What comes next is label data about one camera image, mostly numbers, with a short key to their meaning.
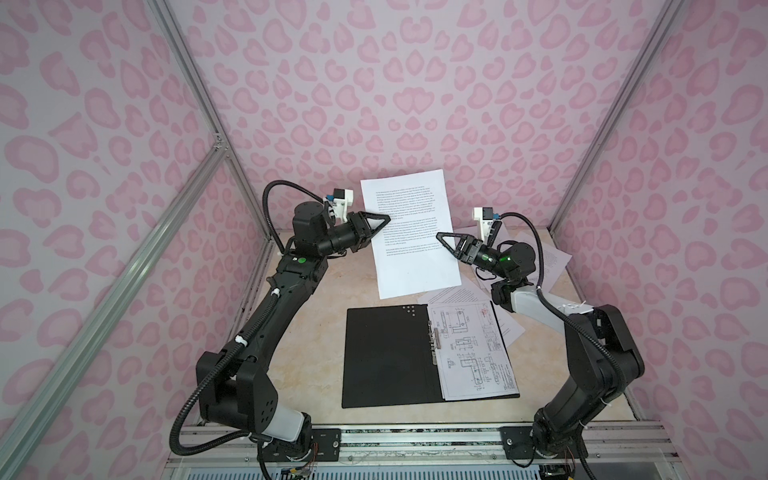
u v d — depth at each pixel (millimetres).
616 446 735
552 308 519
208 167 843
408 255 733
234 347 430
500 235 692
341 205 682
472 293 1014
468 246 712
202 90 808
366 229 650
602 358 466
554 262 1103
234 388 410
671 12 691
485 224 719
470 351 885
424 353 884
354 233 649
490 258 705
